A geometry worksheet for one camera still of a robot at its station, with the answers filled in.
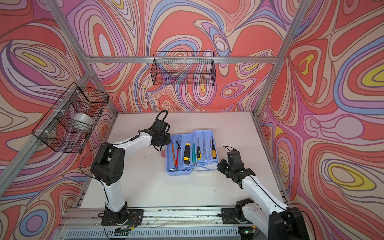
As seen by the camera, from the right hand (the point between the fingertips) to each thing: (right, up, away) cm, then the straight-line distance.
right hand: (219, 168), depth 87 cm
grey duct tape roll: (-71, +29, -13) cm, 78 cm away
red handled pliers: (-27, -1, +3) cm, 27 cm away
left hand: (-30, +16, +10) cm, 36 cm away
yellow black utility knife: (-19, +9, +2) cm, 21 cm away
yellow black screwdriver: (-4, +9, -4) cm, 11 cm away
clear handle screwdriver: (-6, +10, -3) cm, 12 cm away
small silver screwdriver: (-9, +10, -3) cm, 14 cm away
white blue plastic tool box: (-21, 0, -4) cm, 21 cm away
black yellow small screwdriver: (-13, +10, -3) cm, 16 cm away
